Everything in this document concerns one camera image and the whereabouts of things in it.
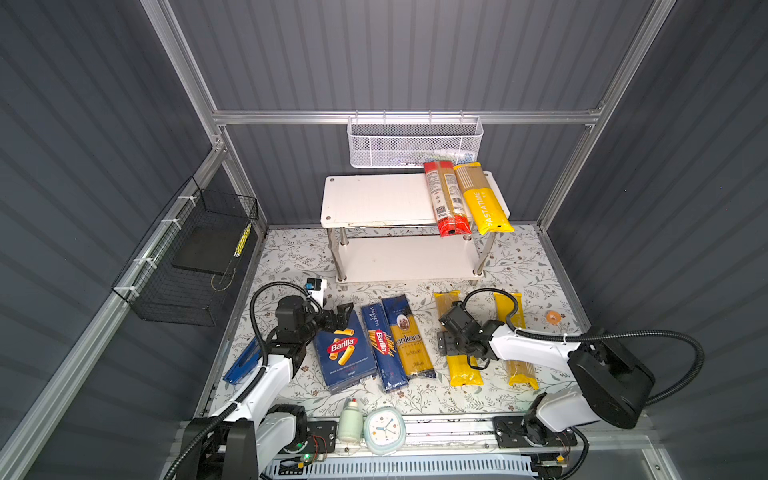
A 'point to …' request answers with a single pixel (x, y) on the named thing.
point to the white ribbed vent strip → (462, 466)
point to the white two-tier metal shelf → (382, 228)
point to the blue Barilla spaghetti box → (385, 348)
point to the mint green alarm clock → (385, 430)
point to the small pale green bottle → (350, 424)
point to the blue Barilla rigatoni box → (344, 356)
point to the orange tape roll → (553, 317)
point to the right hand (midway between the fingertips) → (455, 343)
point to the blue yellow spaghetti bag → (412, 348)
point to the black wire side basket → (182, 273)
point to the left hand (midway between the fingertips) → (338, 302)
